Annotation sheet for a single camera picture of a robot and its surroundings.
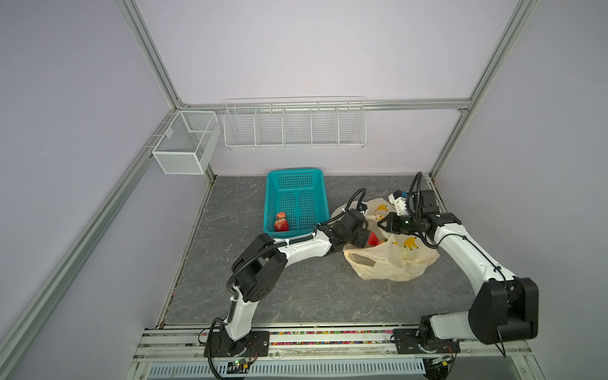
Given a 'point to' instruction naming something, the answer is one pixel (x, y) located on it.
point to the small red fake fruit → (281, 215)
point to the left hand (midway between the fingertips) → (363, 232)
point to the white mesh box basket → (189, 142)
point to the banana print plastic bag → (387, 256)
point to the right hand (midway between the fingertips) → (380, 225)
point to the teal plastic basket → (300, 193)
